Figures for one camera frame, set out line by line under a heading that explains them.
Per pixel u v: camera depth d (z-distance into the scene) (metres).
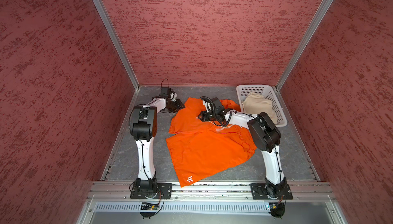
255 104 1.03
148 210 0.73
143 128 0.59
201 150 0.88
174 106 0.95
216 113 0.79
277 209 0.71
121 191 0.76
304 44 0.94
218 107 0.81
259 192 0.74
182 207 0.77
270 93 1.07
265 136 0.56
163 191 0.74
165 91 0.88
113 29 0.88
